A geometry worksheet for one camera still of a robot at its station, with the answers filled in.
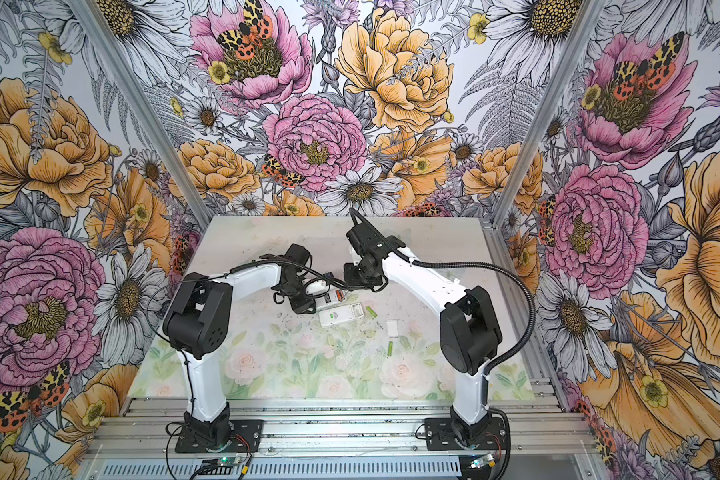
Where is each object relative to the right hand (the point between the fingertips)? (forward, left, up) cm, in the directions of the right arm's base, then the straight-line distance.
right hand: (353, 292), depth 86 cm
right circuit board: (-39, -31, -14) cm, 52 cm away
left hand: (+2, +16, -12) cm, 21 cm away
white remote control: (0, +4, -12) cm, 13 cm away
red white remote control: (+1, +9, -1) cm, 9 cm away
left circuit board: (-38, +30, -13) cm, 50 cm away
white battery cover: (-5, -11, -14) cm, 19 cm away
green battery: (+1, -5, -13) cm, 14 cm away
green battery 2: (-11, -10, -14) cm, 21 cm away
